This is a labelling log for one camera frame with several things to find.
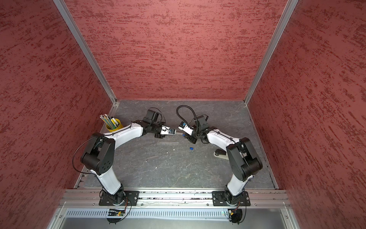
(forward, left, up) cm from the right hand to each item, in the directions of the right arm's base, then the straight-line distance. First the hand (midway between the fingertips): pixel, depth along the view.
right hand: (186, 136), depth 92 cm
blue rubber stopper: (-6, -3, -6) cm, 9 cm away
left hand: (+4, +12, +2) cm, 13 cm away
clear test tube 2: (-2, +13, -5) cm, 14 cm away
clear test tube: (0, +4, +5) cm, 7 cm away
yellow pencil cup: (+7, +45, +4) cm, 45 cm away
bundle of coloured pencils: (+9, +50, +7) cm, 51 cm away
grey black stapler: (-12, -21, -2) cm, 25 cm away
